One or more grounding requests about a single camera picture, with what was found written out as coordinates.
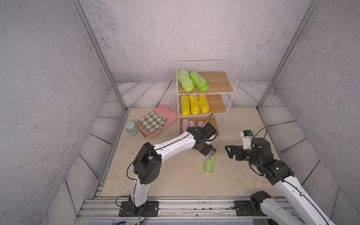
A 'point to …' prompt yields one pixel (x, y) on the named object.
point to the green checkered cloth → (153, 122)
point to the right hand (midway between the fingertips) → (234, 147)
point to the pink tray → (170, 114)
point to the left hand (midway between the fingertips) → (209, 152)
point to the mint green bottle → (131, 128)
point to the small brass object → (145, 135)
